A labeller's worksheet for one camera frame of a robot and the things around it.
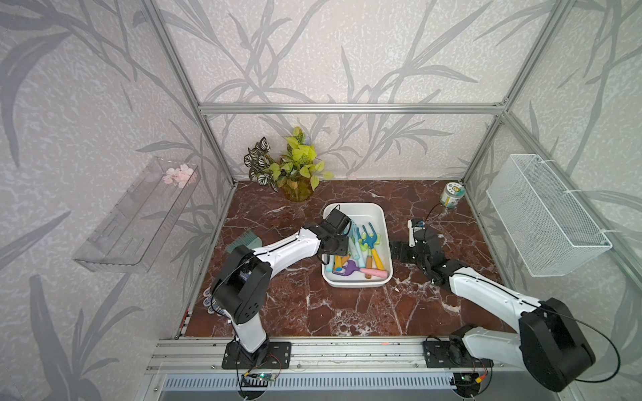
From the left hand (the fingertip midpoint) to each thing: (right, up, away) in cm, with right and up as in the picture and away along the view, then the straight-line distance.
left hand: (341, 246), depth 90 cm
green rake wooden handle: (+9, -1, +6) cm, 11 cm away
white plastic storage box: (+9, +11, +18) cm, 23 cm away
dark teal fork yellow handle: (-1, -5, -1) cm, 5 cm away
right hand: (+21, +2, -1) cm, 21 cm away
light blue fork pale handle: (+5, +4, +6) cm, 9 cm away
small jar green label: (+48, +19, +16) cm, 54 cm away
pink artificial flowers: (-51, +24, -13) cm, 58 cm away
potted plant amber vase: (-19, +27, +9) cm, 34 cm away
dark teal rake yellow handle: (+12, +1, +7) cm, 14 cm away
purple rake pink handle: (+4, -8, +1) cm, 9 cm away
